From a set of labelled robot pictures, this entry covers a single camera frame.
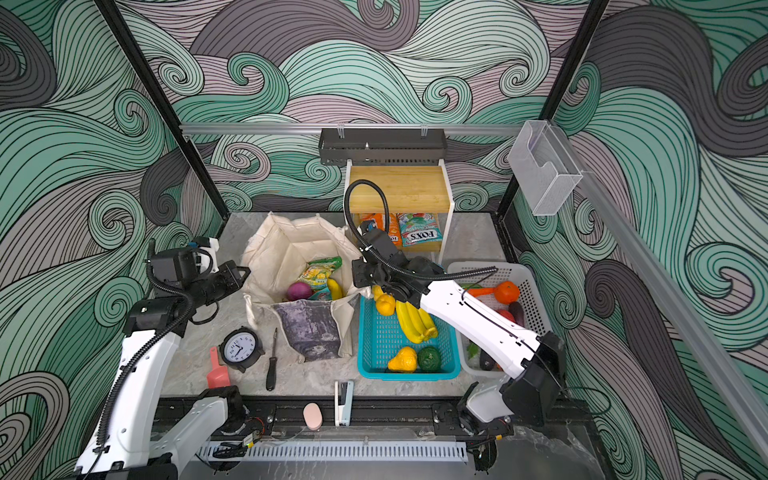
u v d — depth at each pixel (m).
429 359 0.78
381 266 0.52
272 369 0.80
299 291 0.85
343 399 0.74
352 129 0.95
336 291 0.90
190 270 0.56
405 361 0.78
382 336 0.88
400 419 0.74
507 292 0.91
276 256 0.81
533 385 0.37
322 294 0.85
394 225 0.91
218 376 0.80
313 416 0.72
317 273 0.90
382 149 0.95
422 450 0.70
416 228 0.91
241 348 0.83
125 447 0.37
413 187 0.83
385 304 0.88
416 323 0.88
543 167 0.79
